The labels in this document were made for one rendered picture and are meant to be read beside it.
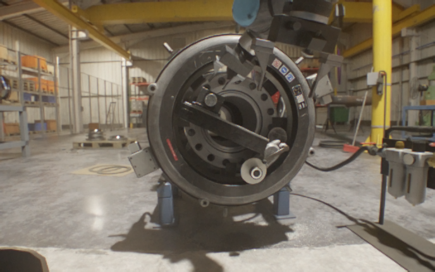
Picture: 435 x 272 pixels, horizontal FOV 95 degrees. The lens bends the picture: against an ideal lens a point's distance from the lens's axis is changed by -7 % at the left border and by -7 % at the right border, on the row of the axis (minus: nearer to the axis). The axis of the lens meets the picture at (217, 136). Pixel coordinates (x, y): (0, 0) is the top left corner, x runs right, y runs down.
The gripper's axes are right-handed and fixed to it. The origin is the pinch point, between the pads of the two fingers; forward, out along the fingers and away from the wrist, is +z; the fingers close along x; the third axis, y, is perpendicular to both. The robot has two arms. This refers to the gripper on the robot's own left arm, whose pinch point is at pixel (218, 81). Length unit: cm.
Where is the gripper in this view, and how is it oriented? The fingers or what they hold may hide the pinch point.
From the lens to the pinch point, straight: 89.6
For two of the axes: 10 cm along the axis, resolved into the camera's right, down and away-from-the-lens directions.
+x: -8.0, -3.4, -5.0
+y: -0.9, -7.5, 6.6
